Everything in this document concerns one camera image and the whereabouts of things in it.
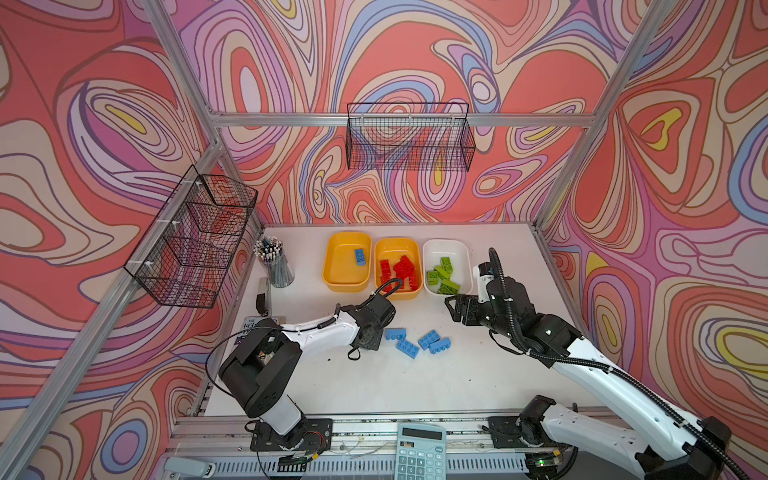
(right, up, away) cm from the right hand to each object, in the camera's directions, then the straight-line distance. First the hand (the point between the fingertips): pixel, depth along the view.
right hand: (459, 307), depth 76 cm
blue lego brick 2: (-16, -10, +13) cm, 23 cm away
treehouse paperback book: (-61, -7, +15) cm, 63 cm away
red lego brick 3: (-20, +5, +26) cm, 33 cm away
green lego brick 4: (+1, +2, +23) cm, 23 cm away
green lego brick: (+3, +10, +29) cm, 31 cm away
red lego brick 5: (-9, +4, +25) cm, 27 cm away
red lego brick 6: (-13, +5, +25) cm, 29 cm away
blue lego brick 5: (-3, -13, +11) cm, 17 cm away
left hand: (-23, -11, +14) cm, 30 cm away
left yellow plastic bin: (-36, +8, +29) cm, 46 cm away
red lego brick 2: (-11, +10, +29) cm, 33 cm away
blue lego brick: (-29, +12, +32) cm, 45 cm away
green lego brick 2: (-3, +6, +23) cm, 24 cm away
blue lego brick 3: (-12, -14, +11) cm, 22 cm away
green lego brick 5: (+4, +3, +23) cm, 24 cm away
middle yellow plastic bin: (-15, +12, +33) cm, 38 cm away
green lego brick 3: (0, +7, +26) cm, 27 cm away
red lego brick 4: (-15, +7, +26) cm, 31 cm away
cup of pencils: (-54, +15, +13) cm, 58 cm away
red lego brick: (-19, +7, +27) cm, 34 cm away
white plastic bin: (+7, +14, +30) cm, 34 cm away
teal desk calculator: (-11, -33, -6) cm, 35 cm away
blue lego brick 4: (-6, -12, +13) cm, 19 cm away
